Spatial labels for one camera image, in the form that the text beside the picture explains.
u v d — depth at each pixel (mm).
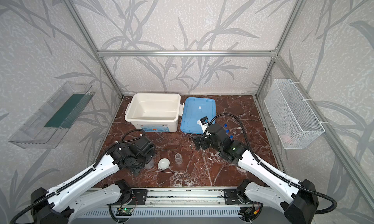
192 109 1084
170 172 821
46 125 637
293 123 617
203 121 643
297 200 381
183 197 752
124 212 711
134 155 541
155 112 1104
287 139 721
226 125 1023
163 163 843
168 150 913
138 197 737
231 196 728
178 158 806
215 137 541
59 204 393
